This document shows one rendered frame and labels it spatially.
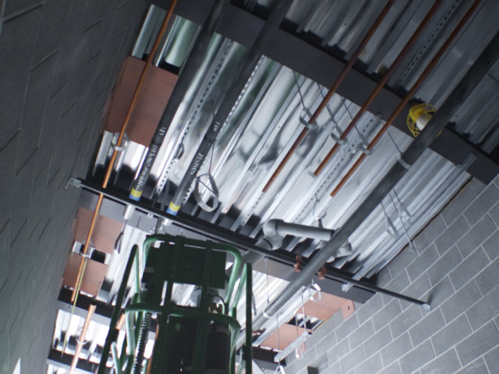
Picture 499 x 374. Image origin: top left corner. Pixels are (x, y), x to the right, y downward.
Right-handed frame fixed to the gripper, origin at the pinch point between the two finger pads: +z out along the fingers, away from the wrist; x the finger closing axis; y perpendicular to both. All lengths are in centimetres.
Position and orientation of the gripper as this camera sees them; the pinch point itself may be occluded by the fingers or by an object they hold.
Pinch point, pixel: (322, 226)
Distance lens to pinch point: 299.7
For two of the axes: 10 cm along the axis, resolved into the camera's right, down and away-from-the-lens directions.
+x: 4.1, 7.3, 5.5
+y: -9.1, 3.2, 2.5
